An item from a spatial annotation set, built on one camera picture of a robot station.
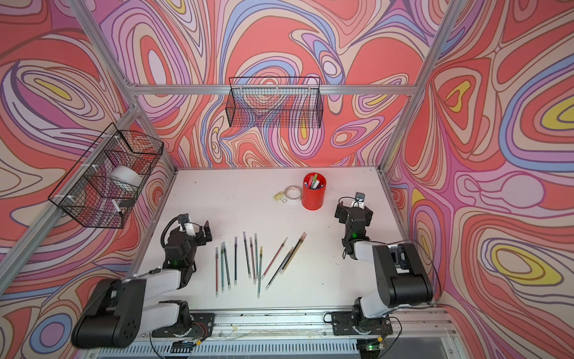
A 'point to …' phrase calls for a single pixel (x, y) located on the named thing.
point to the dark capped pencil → (247, 253)
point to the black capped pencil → (279, 268)
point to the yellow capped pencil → (258, 289)
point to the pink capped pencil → (274, 257)
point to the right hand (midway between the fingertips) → (354, 208)
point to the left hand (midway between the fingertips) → (197, 223)
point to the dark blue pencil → (229, 287)
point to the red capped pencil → (254, 277)
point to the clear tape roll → (293, 198)
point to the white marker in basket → (118, 209)
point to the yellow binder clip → (279, 196)
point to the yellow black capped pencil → (296, 248)
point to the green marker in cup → (315, 180)
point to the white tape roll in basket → (127, 175)
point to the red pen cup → (313, 191)
